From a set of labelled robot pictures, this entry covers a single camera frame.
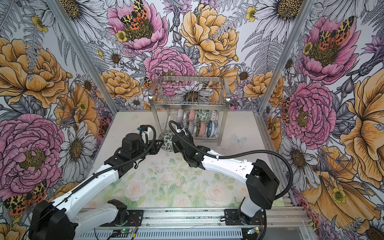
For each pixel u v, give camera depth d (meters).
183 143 0.51
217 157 0.52
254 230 0.71
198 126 1.05
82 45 0.87
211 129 0.95
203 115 1.03
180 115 1.05
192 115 1.05
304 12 0.73
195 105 0.96
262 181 0.43
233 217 0.74
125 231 0.71
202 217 0.76
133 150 0.61
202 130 0.96
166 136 0.82
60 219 0.38
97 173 0.51
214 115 1.03
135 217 0.74
